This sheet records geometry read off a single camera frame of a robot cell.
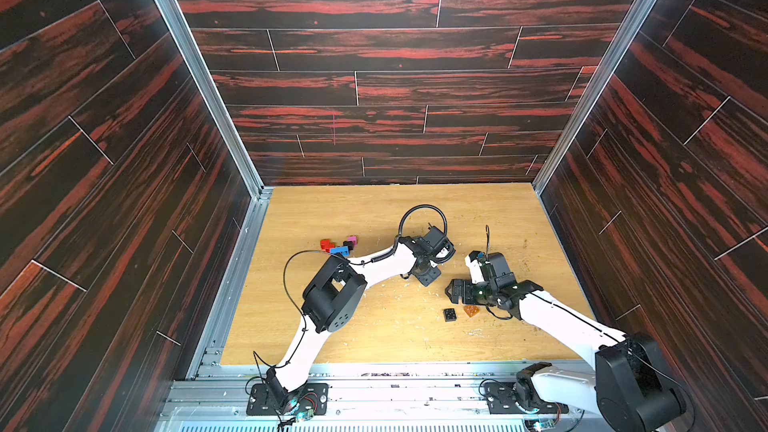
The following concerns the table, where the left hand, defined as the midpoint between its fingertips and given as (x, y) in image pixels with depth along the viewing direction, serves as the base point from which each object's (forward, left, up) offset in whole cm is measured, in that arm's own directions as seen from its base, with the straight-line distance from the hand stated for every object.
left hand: (429, 273), depth 95 cm
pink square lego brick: (+13, +26, +1) cm, 29 cm away
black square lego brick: (-14, -5, 0) cm, 14 cm away
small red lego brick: (+10, +35, +1) cm, 36 cm away
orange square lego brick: (-12, -12, 0) cm, 17 cm away
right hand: (-6, -10, +2) cm, 12 cm away
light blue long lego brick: (+9, +30, 0) cm, 31 cm away
